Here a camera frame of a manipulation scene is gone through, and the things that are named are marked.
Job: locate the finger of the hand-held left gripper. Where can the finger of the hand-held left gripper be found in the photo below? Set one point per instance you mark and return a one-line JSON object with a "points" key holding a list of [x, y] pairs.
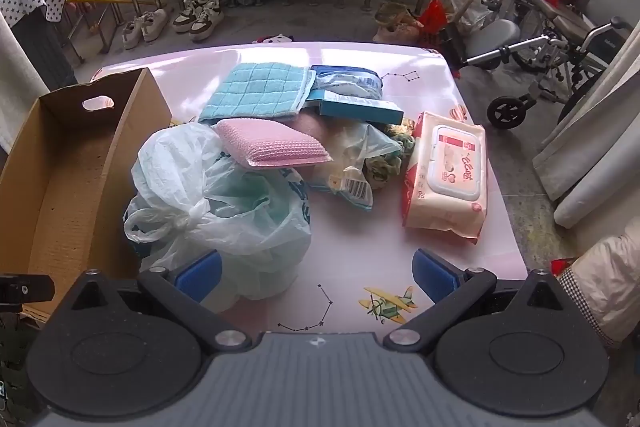
{"points": [[25, 289]]}

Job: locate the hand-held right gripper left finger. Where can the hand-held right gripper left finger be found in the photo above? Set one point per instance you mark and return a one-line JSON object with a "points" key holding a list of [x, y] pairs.
{"points": [[200, 276]]}

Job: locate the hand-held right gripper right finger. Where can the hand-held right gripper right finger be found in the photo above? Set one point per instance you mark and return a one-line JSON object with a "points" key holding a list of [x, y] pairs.
{"points": [[434, 276]]}

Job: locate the brown cardboard box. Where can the brown cardboard box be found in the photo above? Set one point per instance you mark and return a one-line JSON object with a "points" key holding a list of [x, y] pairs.
{"points": [[60, 187]]}

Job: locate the green floral scrunchie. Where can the green floral scrunchie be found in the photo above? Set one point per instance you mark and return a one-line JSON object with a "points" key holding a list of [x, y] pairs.
{"points": [[382, 169]]}

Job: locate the clear plastic packet with barcode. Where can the clear plastic packet with barcode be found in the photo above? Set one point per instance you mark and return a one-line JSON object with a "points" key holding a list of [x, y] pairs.
{"points": [[360, 152]]}

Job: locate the pink knit pad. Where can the pink knit pad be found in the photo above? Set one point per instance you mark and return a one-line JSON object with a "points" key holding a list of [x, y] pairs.
{"points": [[270, 142]]}

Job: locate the white and teal carton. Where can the white and teal carton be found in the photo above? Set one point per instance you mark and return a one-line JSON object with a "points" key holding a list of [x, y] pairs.
{"points": [[360, 108]]}

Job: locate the teal checked towel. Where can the teal checked towel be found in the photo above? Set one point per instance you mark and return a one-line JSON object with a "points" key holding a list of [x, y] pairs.
{"points": [[255, 89]]}

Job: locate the blue plastic tissue pack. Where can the blue plastic tissue pack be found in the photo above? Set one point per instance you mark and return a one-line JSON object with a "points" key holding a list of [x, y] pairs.
{"points": [[350, 82]]}

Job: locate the pink wet wipes pack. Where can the pink wet wipes pack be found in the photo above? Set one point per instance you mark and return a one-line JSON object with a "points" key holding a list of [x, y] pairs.
{"points": [[445, 207]]}

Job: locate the pale green plastic bag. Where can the pale green plastic bag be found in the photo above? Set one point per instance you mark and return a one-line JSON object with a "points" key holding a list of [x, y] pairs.
{"points": [[240, 217]]}

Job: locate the pink printed tablecloth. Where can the pink printed tablecloth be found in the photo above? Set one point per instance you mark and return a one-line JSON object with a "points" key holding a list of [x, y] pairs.
{"points": [[360, 247]]}

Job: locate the red cloth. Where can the red cloth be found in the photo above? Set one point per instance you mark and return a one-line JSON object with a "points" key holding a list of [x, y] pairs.
{"points": [[561, 266]]}

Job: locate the beige padded jacket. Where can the beige padded jacket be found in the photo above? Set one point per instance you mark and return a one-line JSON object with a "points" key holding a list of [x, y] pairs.
{"points": [[610, 277]]}

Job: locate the white rolled cloth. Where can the white rolled cloth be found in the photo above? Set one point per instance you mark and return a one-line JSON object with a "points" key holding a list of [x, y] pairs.
{"points": [[595, 197]]}

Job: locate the off-white cloth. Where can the off-white cloth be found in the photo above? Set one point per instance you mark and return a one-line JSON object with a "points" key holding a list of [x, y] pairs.
{"points": [[10, 82]]}

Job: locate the dark ribbed cover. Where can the dark ribbed cover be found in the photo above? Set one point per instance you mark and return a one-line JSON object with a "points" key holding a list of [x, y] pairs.
{"points": [[42, 52]]}

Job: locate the tan fuzzy slipper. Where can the tan fuzzy slipper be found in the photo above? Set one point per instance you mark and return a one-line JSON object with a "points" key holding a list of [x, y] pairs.
{"points": [[395, 33], [392, 12]]}

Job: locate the grey wheelchair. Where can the grey wheelchair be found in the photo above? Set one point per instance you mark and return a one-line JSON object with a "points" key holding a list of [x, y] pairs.
{"points": [[500, 34]]}

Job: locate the white sneaker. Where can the white sneaker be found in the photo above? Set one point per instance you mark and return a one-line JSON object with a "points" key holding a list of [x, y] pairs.
{"points": [[152, 24], [132, 32]]}

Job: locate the small red bag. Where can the small red bag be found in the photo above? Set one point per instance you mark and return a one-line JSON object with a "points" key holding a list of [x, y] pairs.
{"points": [[432, 14]]}

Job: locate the yellow pole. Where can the yellow pole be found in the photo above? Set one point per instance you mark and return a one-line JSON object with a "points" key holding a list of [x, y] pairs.
{"points": [[100, 0]]}

